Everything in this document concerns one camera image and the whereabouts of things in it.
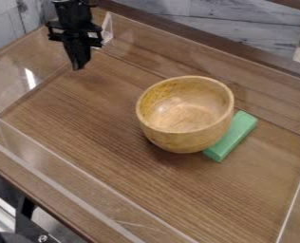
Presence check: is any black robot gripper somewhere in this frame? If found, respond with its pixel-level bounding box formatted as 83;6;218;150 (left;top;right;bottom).
46;3;103;70

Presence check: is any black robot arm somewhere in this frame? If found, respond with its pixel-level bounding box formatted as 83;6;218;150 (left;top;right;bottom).
44;0;103;70

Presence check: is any brown wooden bowl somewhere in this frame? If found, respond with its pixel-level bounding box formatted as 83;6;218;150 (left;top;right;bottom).
136;76;235;154

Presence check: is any green rectangular block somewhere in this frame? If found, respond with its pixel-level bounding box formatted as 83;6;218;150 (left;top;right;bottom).
203;111;258;162

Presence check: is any clear acrylic corner bracket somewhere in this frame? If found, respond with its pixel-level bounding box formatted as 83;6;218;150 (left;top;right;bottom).
102;12;112;45

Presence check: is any black table leg bracket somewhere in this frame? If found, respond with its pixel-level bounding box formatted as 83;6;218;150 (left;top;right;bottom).
13;196;62;243

